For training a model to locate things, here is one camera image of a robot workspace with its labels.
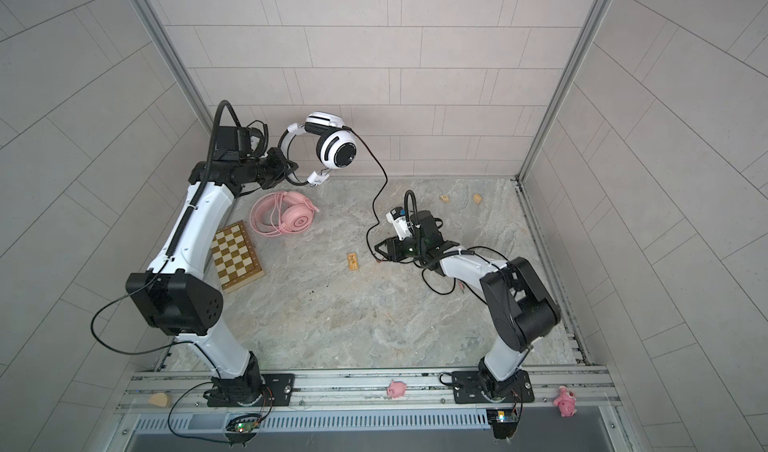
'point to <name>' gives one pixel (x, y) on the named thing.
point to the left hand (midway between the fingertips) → (303, 156)
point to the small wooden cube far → (477, 198)
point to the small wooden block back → (444, 198)
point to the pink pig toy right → (566, 402)
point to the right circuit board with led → (503, 421)
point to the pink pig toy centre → (396, 389)
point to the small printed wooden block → (353, 261)
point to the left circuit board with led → (242, 428)
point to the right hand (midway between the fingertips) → (381, 246)
